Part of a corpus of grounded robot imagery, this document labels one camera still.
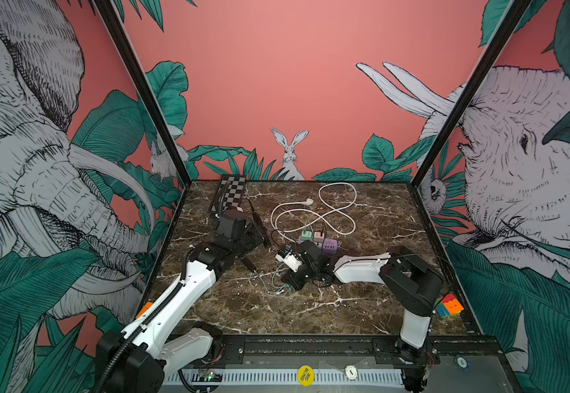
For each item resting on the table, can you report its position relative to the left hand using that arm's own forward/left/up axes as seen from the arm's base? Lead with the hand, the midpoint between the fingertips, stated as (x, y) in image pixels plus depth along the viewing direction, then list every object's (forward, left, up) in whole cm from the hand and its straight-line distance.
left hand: (269, 226), depth 78 cm
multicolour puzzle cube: (-22, -59, -17) cm, 65 cm away
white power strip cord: (+20, -23, -21) cm, 37 cm away
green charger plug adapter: (+5, -13, -15) cm, 21 cm away
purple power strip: (+3, -23, -19) cm, 30 cm away
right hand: (-9, -4, -20) cm, 22 cm away
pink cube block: (+4, -18, -15) cm, 24 cm away
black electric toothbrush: (-2, +3, +3) cm, 5 cm away
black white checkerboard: (+31, +20, -18) cm, 41 cm away
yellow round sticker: (-39, -10, -21) cm, 45 cm away
